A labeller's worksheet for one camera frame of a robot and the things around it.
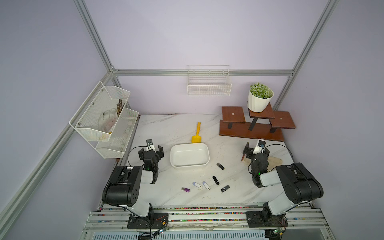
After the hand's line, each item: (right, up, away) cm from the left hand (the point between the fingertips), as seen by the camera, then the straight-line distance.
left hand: (151, 148), depth 94 cm
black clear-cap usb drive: (+44, -11, -1) cm, 46 cm away
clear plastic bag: (-18, +17, -17) cm, 30 cm away
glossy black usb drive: (+41, -18, -7) cm, 45 cm away
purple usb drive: (+23, -22, -10) cm, 34 cm away
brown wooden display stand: (+76, +15, +10) cm, 78 cm away
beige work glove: (+78, -9, +1) cm, 79 cm away
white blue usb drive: (+30, -20, -9) cm, 37 cm away
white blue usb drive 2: (+35, -20, -9) cm, 41 cm away
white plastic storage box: (+23, -5, +3) cm, 24 cm away
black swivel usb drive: (+46, -22, -10) cm, 52 cm away
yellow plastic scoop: (+30, +5, +13) cm, 33 cm away
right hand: (+66, +2, -2) cm, 66 cm away
